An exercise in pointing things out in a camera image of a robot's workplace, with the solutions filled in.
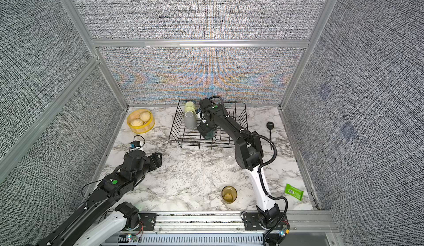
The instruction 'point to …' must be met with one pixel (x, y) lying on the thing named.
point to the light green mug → (190, 106)
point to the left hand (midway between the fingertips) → (159, 155)
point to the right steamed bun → (145, 116)
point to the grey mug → (190, 120)
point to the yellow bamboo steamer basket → (147, 126)
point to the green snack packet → (293, 191)
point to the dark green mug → (210, 134)
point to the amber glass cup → (229, 193)
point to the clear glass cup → (229, 160)
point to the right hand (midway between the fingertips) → (209, 122)
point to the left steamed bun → (136, 122)
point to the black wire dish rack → (192, 138)
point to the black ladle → (270, 126)
